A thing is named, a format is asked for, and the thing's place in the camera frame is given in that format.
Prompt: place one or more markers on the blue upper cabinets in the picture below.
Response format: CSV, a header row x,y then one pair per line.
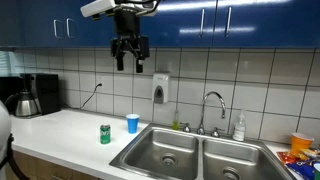
x,y
266,26

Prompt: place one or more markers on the green soda can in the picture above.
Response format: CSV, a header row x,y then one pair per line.
x,y
105,135

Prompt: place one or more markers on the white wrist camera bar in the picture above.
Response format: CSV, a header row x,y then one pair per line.
x,y
98,7

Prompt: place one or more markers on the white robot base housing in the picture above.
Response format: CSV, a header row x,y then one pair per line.
x,y
3,133

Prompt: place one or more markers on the steel coffee carafe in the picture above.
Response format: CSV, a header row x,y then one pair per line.
x,y
26,105

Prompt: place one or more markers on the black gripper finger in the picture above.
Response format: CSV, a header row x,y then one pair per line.
x,y
140,55
119,56

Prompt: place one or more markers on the blue snack bag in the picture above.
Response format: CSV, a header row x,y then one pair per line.
x,y
301,168

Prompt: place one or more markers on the stainless steel double sink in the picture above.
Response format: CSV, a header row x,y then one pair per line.
x,y
173,146

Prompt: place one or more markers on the red snack bag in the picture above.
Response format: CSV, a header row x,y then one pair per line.
x,y
286,157

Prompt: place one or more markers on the white wall outlet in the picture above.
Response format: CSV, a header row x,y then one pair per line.
x,y
100,79

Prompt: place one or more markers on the clear pump bottle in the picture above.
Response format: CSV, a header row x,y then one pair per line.
x,y
239,130

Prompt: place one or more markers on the chrome gooseneck faucet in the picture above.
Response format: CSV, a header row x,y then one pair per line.
x,y
200,130

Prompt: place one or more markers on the yellow-green dish soap bottle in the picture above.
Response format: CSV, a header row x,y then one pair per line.
x,y
175,124

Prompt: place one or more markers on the green plastic cup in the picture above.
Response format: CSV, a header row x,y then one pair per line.
x,y
317,171

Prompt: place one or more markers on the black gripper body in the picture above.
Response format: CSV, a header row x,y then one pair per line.
x,y
127,23

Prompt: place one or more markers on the white wall soap dispenser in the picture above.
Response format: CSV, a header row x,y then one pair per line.
x,y
160,83

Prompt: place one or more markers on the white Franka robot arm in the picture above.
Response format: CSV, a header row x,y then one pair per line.
x,y
151,9

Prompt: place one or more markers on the orange snack bag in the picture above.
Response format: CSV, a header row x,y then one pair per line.
x,y
299,143

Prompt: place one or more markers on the wooden base cabinet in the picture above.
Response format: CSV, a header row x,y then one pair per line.
x,y
40,168

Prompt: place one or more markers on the black coffee maker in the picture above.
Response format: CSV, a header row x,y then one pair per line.
x,y
48,93

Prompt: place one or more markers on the blue plastic cup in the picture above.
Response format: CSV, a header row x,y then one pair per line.
x,y
132,124

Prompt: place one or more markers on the yellow snack bag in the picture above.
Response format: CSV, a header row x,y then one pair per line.
x,y
311,153

